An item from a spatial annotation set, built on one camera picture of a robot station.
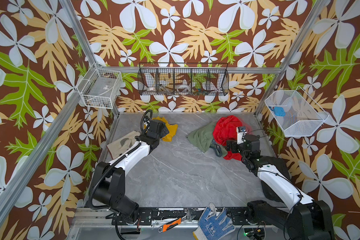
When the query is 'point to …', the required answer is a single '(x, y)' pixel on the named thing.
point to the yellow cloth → (172, 128)
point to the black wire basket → (184, 79)
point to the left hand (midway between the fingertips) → (158, 127)
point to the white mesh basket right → (303, 116)
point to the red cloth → (225, 129)
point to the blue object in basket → (279, 111)
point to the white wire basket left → (100, 87)
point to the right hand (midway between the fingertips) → (234, 138)
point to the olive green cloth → (202, 138)
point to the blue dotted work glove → (213, 226)
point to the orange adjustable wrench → (173, 223)
